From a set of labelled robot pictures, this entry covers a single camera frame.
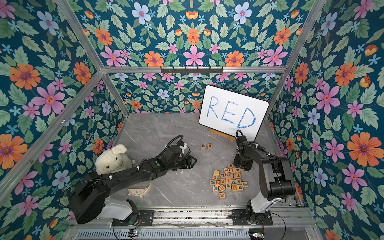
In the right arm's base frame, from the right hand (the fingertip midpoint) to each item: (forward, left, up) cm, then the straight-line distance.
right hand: (243, 165), depth 91 cm
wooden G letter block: (-1, +8, +2) cm, 8 cm away
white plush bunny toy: (-8, +70, +18) cm, 73 cm away
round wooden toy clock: (-18, +57, +2) cm, 60 cm away
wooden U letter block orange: (-14, +7, +1) cm, 16 cm away
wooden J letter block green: (-12, +1, +1) cm, 12 cm away
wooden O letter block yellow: (-6, +17, +2) cm, 18 cm away
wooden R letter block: (+12, +25, +2) cm, 28 cm away
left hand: (-3, +28, +11) cm, 30 cm away
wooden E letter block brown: (+12, +21, +2) cm, 24 cm away
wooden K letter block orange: (-18, +14, +1) cm, 23 cm away
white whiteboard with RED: (+28, +8, +19) cm, 35 cm away
